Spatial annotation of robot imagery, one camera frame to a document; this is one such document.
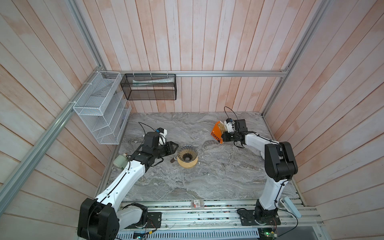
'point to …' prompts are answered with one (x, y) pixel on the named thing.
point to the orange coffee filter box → (216, 133)
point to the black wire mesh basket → (149, 86)
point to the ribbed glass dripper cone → (187, 153)
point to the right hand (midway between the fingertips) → (222, 134)
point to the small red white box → (196, 203)
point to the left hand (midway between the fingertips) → (176, 149)
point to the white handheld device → (285, 202)
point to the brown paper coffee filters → (222, 127)
